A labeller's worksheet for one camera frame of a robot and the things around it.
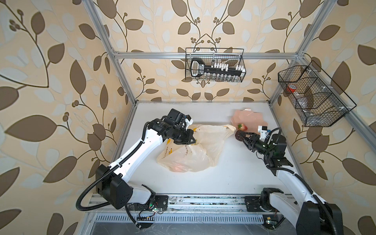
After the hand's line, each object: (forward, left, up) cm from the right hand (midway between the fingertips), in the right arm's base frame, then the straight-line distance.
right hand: (240, 136), depth 79 cm
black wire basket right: (+10, -38, +16) cm, 43 cm away
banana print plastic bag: (-12, +27, +1) cm, 29 cm away
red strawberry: (+16, -8, -13) cm, 22 cm away
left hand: (-4, +24, +4) cm, 25 cm away
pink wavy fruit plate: (+25, -19, -17) cm, 35 cm away
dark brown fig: (0, +1, +1) cm, 1 cm away
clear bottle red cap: (+21, -30, +15) cm, 40 cm away
